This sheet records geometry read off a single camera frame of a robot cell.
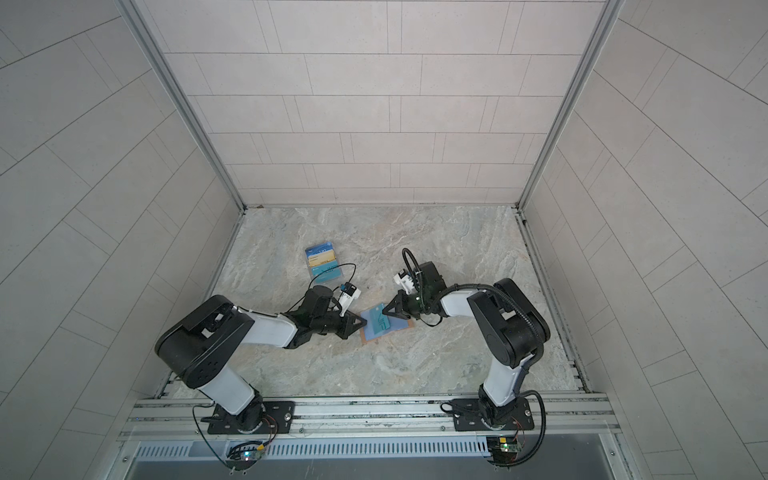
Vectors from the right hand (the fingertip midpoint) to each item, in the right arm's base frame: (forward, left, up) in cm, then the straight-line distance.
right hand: (385, 313), depth 86 cm
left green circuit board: (-31, +30, 0) cm, 44 cm away
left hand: (-1, +4, -3) cm, 5 cm away
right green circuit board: (-32, -26, -5) cm, 42 cm away
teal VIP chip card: (-2, +2, 0) cm, 3 cm away
